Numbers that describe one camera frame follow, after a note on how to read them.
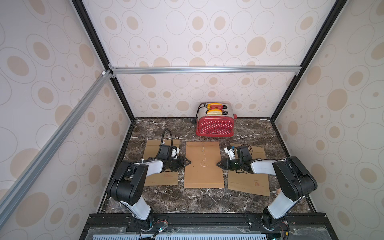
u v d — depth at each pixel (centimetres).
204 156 97
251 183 87
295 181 47
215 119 97
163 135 79
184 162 84
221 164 92
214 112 96
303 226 73
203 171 92
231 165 84
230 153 87
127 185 46
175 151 92
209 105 98
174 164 82
